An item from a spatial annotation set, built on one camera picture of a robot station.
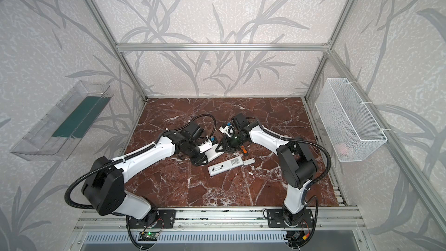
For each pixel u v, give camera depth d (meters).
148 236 0.72
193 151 0.71
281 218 0.72
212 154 0.81
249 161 0.91
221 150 0.82
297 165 0.48
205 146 0.74
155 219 0.69
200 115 1.12
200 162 0.75
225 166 0.88
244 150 0.92
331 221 0.74
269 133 0.58
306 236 0.69
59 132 0.65
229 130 0.82
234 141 0.77
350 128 0.61
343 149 0.72
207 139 0.74
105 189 0.42
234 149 0.79
